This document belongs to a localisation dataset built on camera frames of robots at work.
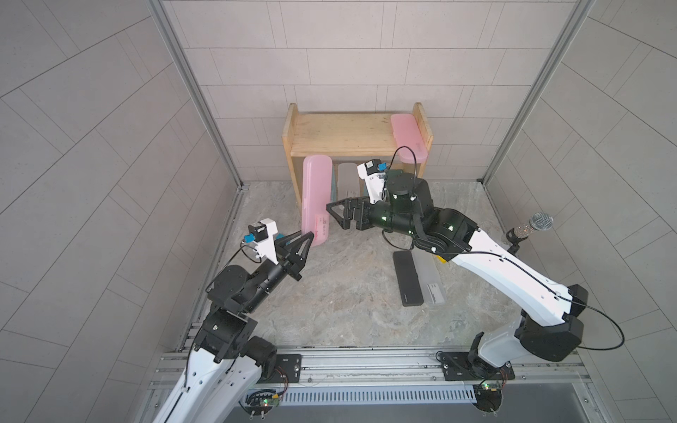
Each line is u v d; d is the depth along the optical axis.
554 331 0.39
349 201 0.50
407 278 0.87
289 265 0.51
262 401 0.65
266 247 0.50
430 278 0.87
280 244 0.55
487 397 0.68
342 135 0.74
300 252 0.58
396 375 0.71
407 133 0.72
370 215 0.52
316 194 0.57
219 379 0.44
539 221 0.66
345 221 0.52
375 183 0.53
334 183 0.61
